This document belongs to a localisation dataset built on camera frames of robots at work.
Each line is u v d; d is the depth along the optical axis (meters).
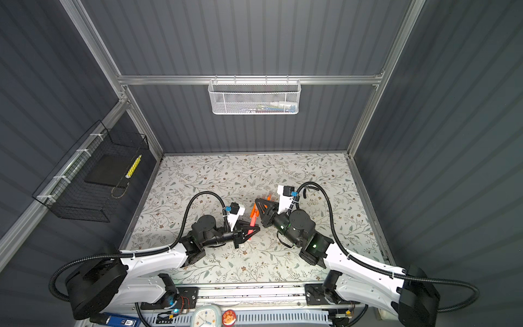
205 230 0.61
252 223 0.71
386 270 0.44
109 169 0.75
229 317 0.69
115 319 0.67
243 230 0.68
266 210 0.64
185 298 0.72
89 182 0.71
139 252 0.50
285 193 0.62
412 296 0.41
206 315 0.68
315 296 0.74
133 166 0.77
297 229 0.53
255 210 0.67
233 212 0.67
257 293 0.76
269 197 1.02
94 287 0.42
